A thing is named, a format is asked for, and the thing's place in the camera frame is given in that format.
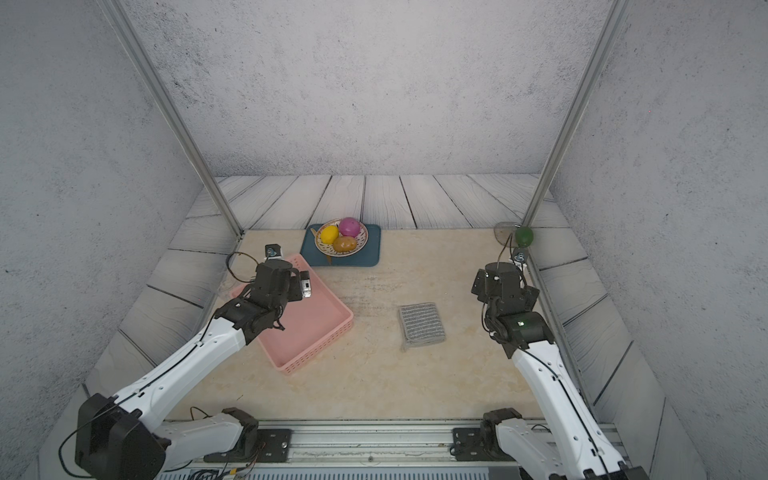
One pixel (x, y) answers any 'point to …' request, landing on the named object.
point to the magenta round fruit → (349, 226)
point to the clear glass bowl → (505, 233)
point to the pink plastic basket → (311, 325)
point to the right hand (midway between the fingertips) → (505, 278)
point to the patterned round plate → (328, 249)
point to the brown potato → (345, 243)
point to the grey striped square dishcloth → (420, 325)
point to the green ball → (524, 236)
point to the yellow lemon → (329, 234)
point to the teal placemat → (369, 256)
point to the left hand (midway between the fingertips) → (294, 276)
